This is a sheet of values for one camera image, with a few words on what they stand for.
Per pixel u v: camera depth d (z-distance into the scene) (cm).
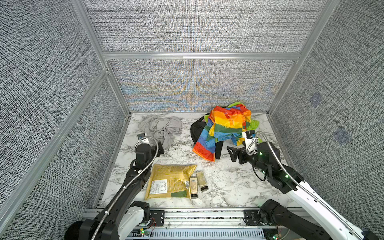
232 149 63
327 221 41
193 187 80
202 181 82
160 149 76
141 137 68
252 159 59
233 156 63
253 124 103
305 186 47
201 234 70
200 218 75
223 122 100
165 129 103
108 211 43
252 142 58
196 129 106
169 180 78
